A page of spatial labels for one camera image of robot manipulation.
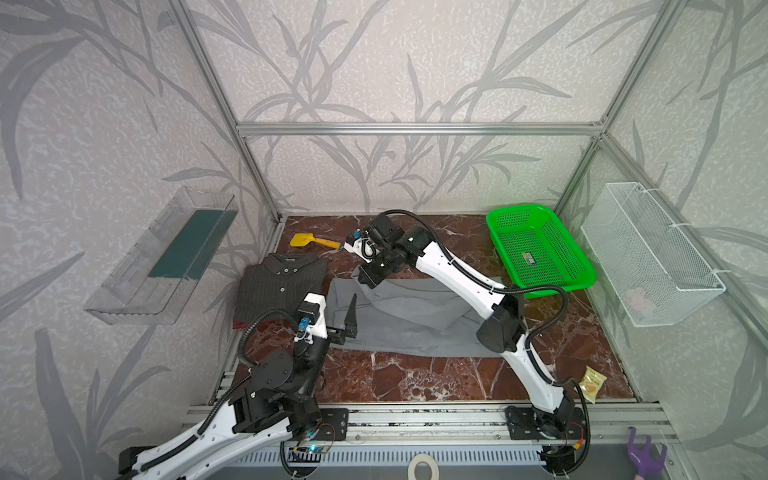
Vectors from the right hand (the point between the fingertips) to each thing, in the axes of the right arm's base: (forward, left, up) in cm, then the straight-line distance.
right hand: (360, 270), depth 82 cm
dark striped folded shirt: (+4, +28, -13) cm, 31 cm away
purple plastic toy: (-43, -68, -18) cm, 83 cm away
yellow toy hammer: (+25, +26, -17) cm, 40 cm away
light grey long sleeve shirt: (-7, -14, -13) cm, 20 cm away
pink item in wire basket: (-10, -71, +1) cm, 71 cm away
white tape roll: (-41, -16, -18) cm, 48 cm away
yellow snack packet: (-25, -62, -17) cm, 69 cm away
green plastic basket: (+22, -62, -20) cm, 69 cm away
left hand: (-13, +2, +14) cm, 19 cm away
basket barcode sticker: (+18, -58, -20) cm, 64 cm away
